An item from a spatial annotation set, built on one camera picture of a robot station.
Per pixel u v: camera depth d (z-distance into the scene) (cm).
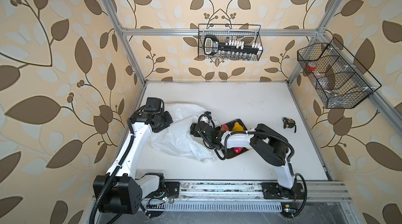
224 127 91
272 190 73
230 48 84
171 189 74
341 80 73
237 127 91
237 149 84
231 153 88
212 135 73
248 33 91
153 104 62
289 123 94
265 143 51
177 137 74
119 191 39
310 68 89
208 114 83
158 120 66
